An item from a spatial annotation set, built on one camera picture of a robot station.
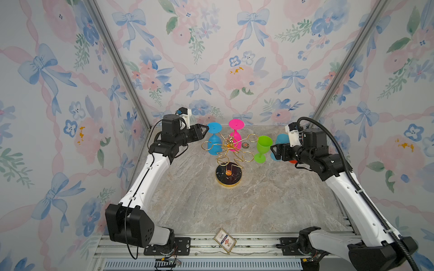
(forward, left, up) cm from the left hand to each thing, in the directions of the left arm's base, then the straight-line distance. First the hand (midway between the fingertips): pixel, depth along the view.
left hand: (206, 127), depth 75 cm
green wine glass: (+3, -29, -17) cm, 34 cm away
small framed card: (-40, -9, -31) cm, 51 cm away
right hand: (-7, -32, -4) cm, 33 cm away
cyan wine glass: (0, -3, -11) cm, 11 cm away
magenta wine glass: (+6, -14, -3) cm, 15 cm away
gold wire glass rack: (-3, -11, -31) cm, 33 cm away
